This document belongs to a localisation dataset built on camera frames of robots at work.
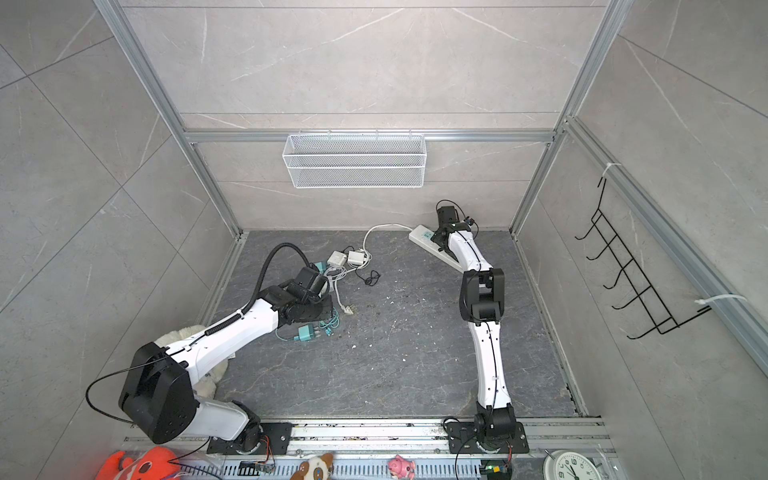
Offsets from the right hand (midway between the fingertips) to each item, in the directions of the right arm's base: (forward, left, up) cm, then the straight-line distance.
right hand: (450, 244), depth 111 cm
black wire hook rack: (-35, -33, +28) cm, 56 cm away
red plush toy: (-68, +75, +6) cm, 101 cm away
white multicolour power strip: (+6, +10, -1) cm, 12 cm away
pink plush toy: (-69, +21, -1) cm, 72 cm away
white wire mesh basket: (+15, +34, +27) cm, 46 cm away
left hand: (-30, +40, +8) cm, 51 cm away
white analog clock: (-69, -18, 0) cm, 71 cm away
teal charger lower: (-35, +49, -2) cm, 60 cm away
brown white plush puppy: (-69, +41, 0) cm, 80 cm away
